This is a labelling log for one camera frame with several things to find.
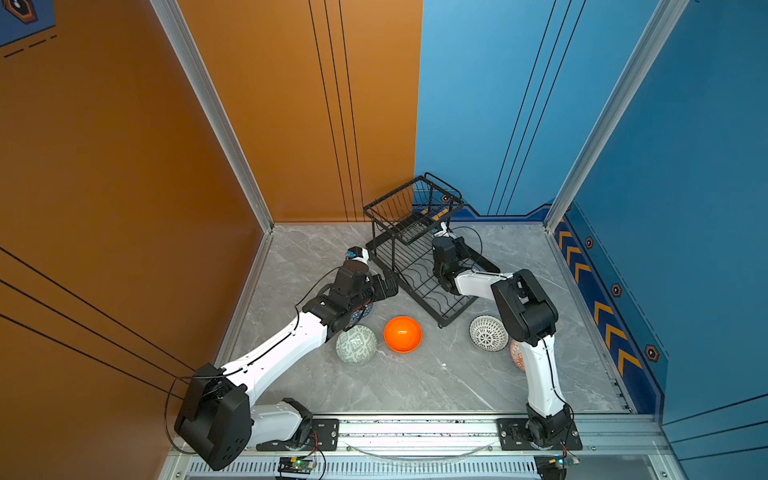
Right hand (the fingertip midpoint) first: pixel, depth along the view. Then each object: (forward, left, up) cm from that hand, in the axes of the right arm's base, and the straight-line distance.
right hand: (461, 238), depth 101 cm
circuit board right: (-63, -14, -12) cm, 65 cm away
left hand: (-22, +24, +8) cm, 34 cm away
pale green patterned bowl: (-34, +34, -10) cm, 49 cm away
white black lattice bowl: (-30, -5, -10) cm, 32 cm away
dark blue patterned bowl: (-34, +30, +11) cm, 47 cm away
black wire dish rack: (+14, +19, -6) cm, 25 cm away
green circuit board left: (-62, +47, -12) cm, 79 cm away
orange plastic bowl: (-31, +21, -8) cm, 38 cm away
